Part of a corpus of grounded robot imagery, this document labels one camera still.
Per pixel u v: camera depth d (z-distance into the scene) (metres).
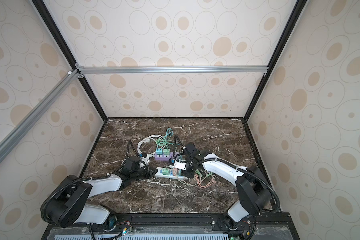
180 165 0.74
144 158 0.83
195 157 0.63
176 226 0.73
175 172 0.84
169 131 1.10
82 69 0.90
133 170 0.72
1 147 0.53
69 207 0.42
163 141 1.05
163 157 0.94
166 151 0.92
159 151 0.92
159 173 0.88
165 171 0.85
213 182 0.87
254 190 0.44
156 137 1.08
